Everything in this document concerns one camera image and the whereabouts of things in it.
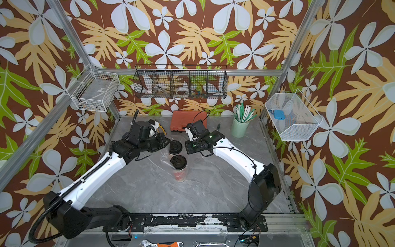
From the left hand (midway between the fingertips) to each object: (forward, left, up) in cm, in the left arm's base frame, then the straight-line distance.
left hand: (172, 138), depth 76 cm
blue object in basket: (+18, -59, 0) cm, 62 cm away
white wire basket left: (+27, +46, +8) cm, 54 cm away
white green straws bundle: (+28, -44, -10) cm, 53 cm away
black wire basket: (+41, -16, +6) cm, 45 cm away
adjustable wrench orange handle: (-42, +10, -23) cm, 49 cm away
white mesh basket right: (+9, -66, +5) cm, 66 cm away
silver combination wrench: (-42, -12, -25) cm, 50 cm away
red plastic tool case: (+38, +1, -26) cm, 45 cm away
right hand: (0, -6, -7) cm, 10 cm away
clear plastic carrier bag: (-8, +3, -4) cm, 9 cm away
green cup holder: (+21, -41, -19) cm, 50 cm away
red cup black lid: (0, -1, -8) cm, 8 cm away
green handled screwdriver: (+30, -29, -25) cm, 48 cm away
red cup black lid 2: (-9, -3, -8) cm, 13 cm away
